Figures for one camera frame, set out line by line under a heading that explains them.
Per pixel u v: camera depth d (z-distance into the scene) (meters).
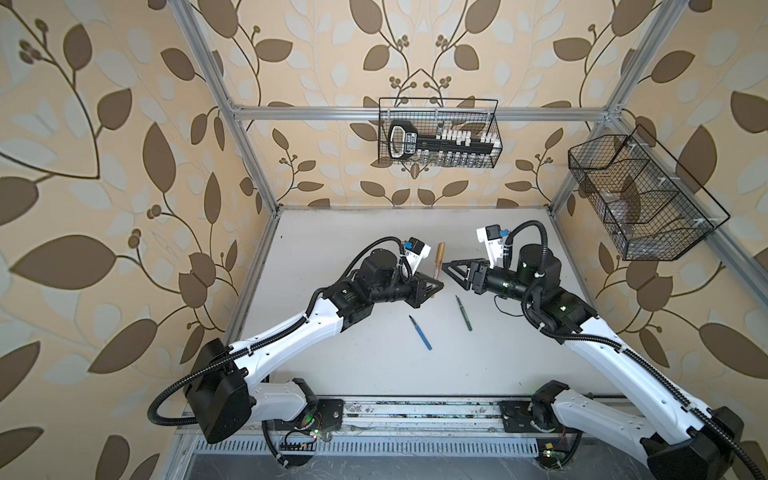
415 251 0.64
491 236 0.61
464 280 0.61
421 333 0.89
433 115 0.91
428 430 0.74
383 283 0.59
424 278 0.64
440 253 0.69
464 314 0.92
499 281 0.60
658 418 0.41
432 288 0.69
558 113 0.91
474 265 0.60
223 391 0.40
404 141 0.84
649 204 0.73
